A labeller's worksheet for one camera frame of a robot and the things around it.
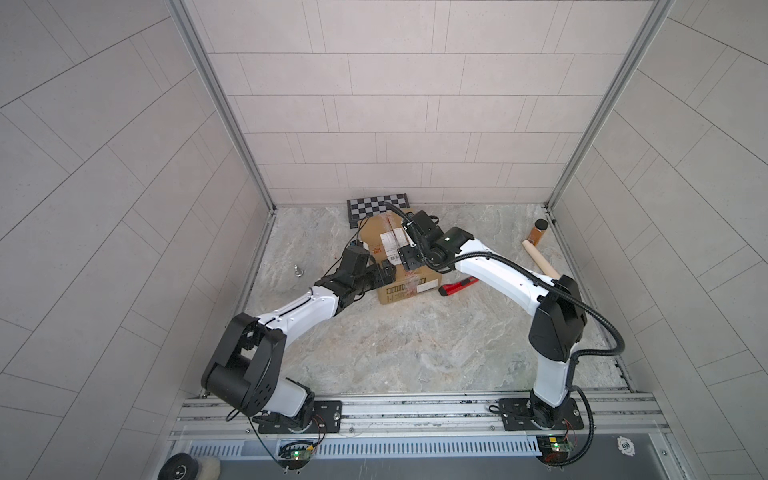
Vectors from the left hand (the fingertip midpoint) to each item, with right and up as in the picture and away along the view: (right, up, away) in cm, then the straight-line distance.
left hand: (393, 270), depth 87 cm
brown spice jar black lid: (+49, +12, +12) cm, 51 cm away
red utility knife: (+18, -7, +6) cm, 20 cm away
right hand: (+4, +5, -2) cm, 7 cm away
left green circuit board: (-21, -37, -22) cm, 48 cm away
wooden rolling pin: (+50, 0, +9) cm, 50 cm away
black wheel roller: (-41, -33, -31) cm, 61 cm away
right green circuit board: (+38, -39, -20) cm, 57 cm away
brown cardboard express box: (-3, +10, +4) cm, 11 cm away
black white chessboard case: (-13, +20, +24) cm, 34 cm away
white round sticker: (+54, -38, -20) cm, 69 cm away
